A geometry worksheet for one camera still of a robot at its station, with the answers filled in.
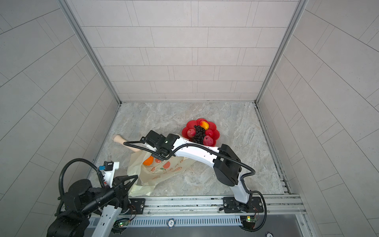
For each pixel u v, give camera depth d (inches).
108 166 20.1
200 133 37.6
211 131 37.1
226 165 17.9
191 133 36.8
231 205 28.0
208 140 34.2
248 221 26.8
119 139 36.4
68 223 16.1
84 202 17.3
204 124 38.0
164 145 22.3
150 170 32.4
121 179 21.2
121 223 25.4
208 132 37.0
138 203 28.4
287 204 28.8
